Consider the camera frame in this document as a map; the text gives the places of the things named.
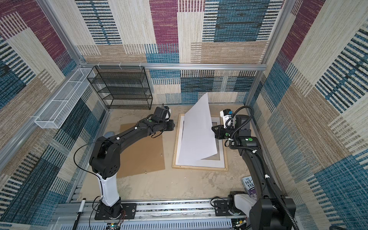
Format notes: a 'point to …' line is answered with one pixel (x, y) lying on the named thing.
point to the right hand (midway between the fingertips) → (212, 129)
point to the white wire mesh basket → (57, 111)
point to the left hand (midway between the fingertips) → (174, 122)
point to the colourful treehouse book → (250, 187)
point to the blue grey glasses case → (109, 134)
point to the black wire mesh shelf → (122, 87)
